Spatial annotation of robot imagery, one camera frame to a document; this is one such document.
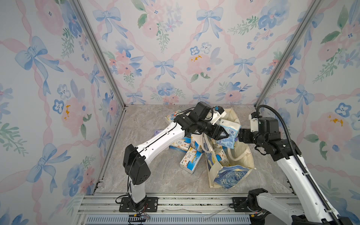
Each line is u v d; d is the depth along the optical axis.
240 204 0.72
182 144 0.90
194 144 0.87
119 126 1.10
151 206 0.73
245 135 0.65
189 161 0.82
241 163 0.68
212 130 0.63
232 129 0.66
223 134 0.68
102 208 0.74
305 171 0.42
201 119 0.60
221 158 0.80
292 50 0.84
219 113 0.63
